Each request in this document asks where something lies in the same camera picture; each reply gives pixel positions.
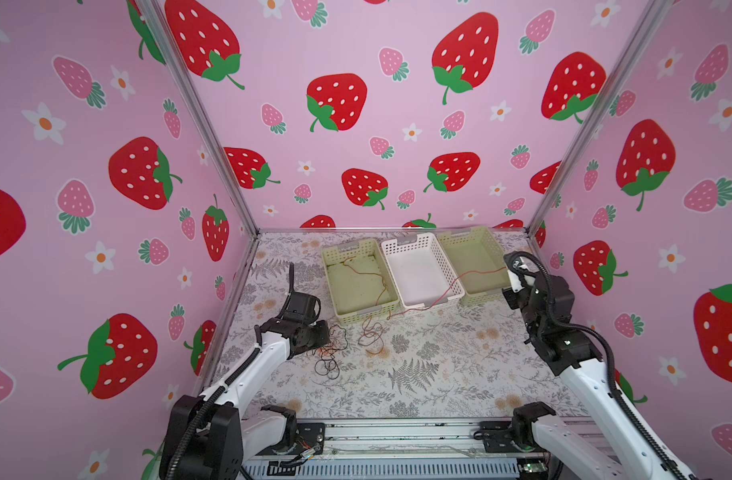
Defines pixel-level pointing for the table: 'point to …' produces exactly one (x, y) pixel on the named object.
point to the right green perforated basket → (476, 262)
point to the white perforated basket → (418, 273)
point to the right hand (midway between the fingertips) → (524, 268)
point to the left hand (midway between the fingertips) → (326, 334)
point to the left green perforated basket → (359, 279)
